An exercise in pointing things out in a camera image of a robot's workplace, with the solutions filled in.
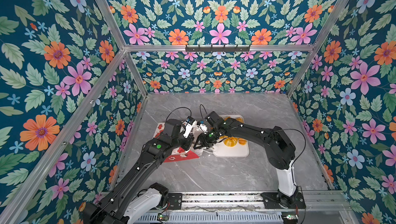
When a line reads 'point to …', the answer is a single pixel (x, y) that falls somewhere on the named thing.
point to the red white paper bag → (178, 155)
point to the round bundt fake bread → (230, 142)
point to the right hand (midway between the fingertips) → (196, 146)
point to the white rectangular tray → (220, 149)
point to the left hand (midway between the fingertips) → (195, 132)
